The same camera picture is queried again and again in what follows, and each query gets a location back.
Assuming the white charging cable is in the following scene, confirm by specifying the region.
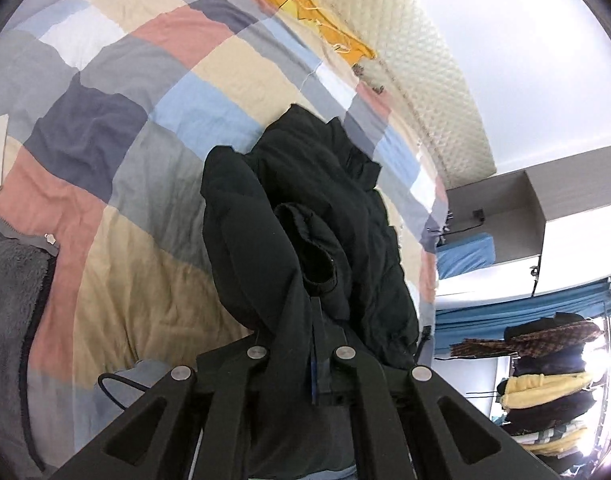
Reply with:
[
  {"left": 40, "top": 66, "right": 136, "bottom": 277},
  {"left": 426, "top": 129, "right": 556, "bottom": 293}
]
[{"left": 262, "top": 0, "right": 357, "bottom": 91}]

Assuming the black wall charger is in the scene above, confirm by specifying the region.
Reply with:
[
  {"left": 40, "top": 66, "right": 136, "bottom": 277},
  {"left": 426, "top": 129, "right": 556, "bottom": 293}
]
[{"left": 473, "top": 209, "right": 485, "bottom": 223}]

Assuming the cream quilted headboard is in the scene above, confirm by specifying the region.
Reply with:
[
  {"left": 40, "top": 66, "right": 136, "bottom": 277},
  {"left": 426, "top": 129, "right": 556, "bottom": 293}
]
[{"left": 315, "top": 0, "right": 496, "bottom": 188}]

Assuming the plaid patchwork duvet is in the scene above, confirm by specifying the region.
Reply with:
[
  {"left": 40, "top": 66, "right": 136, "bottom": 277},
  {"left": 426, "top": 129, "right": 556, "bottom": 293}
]
[{"left": 0, "top": 0, "right": 447, "bottom": 478}]

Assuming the grey white wardrobe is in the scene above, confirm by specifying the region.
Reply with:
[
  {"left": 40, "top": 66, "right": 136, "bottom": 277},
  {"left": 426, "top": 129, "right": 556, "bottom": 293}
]
[{"left": 437, "top": 146, "right": 611, "bottom": 310}]

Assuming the yellow pillow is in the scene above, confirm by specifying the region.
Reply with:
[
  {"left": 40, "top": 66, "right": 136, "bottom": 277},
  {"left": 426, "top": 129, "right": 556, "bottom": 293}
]
[{"left": 265, "top": 0, "right": 377, "bottom": 66}]

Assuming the black puffer jacket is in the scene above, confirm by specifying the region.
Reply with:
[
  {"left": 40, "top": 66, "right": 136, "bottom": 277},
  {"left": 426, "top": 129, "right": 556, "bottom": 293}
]
[{"left": 201, "top": 105, "right": 419, "bottom": 479}]

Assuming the floral pillow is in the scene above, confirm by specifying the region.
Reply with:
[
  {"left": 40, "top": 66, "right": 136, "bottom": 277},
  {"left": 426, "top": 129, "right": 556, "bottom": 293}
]
[{"left": 352, "top": 60, "right": 392, "bottom": 94}]

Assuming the blue curtain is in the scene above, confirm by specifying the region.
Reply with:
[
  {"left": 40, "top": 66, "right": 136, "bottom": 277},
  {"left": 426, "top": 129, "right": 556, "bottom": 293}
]
[{"left": 435, "top": 280, "right": 611, "bottom": 356}]

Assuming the yellow hanging garment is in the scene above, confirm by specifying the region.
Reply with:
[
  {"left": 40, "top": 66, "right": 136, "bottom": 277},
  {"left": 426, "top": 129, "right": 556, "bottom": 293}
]
[{"left": 501, "top": 372, "right": 592, "bottom": 411}]

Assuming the black cable on bed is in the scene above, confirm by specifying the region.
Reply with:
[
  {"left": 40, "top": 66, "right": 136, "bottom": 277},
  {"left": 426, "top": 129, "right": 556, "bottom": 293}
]
[{"left": 97, "top": 372, "right": 151, "bottom": 413}]

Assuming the blue covered chair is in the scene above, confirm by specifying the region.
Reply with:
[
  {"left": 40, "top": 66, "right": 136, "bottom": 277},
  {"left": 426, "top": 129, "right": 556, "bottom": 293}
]
[{"left": 437, "top": 233, "right": 496, "bottom": 280}]

